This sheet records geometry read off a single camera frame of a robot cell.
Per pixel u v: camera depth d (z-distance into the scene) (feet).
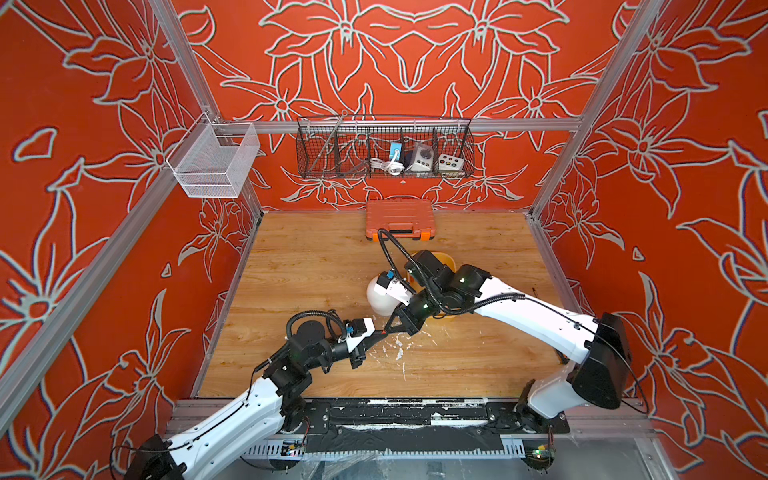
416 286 1.96
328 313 1.75
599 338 1.38
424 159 2.97
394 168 2.81
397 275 2.18
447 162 3.10
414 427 2.39
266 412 1.77
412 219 3.63
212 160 3.05
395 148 2.74
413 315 2.07
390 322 2.21
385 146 2.82
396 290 2.15
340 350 2.08
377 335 2.27
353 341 2.04
